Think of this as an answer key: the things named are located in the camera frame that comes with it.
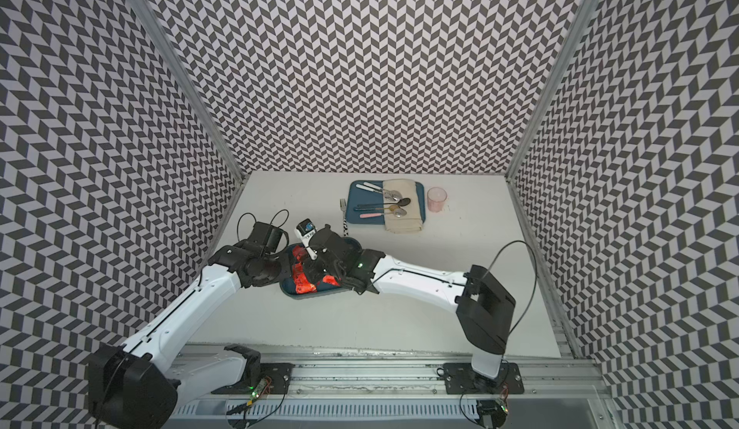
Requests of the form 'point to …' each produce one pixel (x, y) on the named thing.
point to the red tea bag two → (298, 252)
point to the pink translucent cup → (436, 197)
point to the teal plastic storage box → (288, 277)
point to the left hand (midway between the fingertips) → (284, 274)
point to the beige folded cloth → (413, 221)
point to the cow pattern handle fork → (343, 205)
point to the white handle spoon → (392, 193)
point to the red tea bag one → (301, 282)
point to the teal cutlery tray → (356, 195)
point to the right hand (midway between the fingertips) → (306, 260)
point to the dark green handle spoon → (401, 202)
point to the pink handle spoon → (399, 213)
